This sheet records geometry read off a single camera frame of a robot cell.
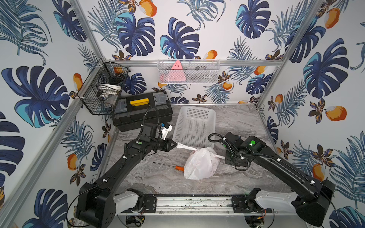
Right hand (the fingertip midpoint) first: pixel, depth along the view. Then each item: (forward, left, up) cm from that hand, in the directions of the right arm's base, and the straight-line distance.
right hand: (230, 160), depth 74 cm
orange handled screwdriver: (+1, +28, -14) cm, 31 cm away
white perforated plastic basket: (+33, +18, -14) cm, 40 cm away
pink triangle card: (+49, +29, +21) cm, 61 cm away
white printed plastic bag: (-3, +15, +3) cm, 16 cm away
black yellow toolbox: (+31, +60, +3) cm, 67 cm away
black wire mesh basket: (+40, +77, +15) cm, 88 cm away
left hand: (+8, +29, +4) cm, 30 cm away
